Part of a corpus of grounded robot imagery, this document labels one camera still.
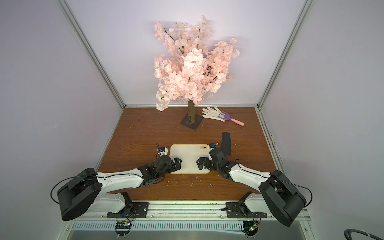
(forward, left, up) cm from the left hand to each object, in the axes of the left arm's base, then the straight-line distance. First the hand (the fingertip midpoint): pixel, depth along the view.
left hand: (178, 163), depth 87 cm
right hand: (+3, -15, +1) cm, 15 cm away
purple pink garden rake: (+37, -33, -1) cm, 50 cm away
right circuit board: (-30, -37, -4) cm, 48 cm away
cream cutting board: (+8, -6, -4) cm, 11 cm away
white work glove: (+42, -25, -2) cm, 49 cm away
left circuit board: (-31, +25, -7) cm, 41 cm away
